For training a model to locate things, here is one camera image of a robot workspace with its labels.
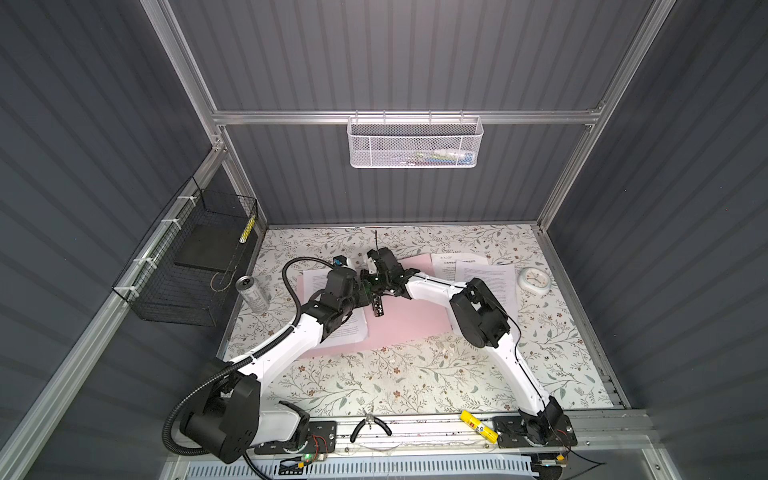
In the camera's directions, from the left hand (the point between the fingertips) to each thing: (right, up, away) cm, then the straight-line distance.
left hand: (365, 286), depth 86 cm
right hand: (-6, -2, +12) cm, 13 cm away
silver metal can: (-34, -4, +3) cm, 34 cm away
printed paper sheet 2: (+27, +6, +22) cm, 35 cm away
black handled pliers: (+2, -33, -9) cm, 35 cm away
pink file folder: (+12, -12, +8) cm, 18 cm away
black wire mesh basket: (-44, +5, -14) cm, 46 cm away
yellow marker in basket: (-32, +16, -5) cm, 36 cm away
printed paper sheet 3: (+46, +1, +16) cm, 49 cm away
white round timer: (+57, 0, +15) cm, 59 cm away
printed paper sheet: (-4, -14, +5) cm, 15 cm away
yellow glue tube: (+30, -34, -13) cm, 47 cm away
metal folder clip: (+3, -8, +11) cm, 13 cm away
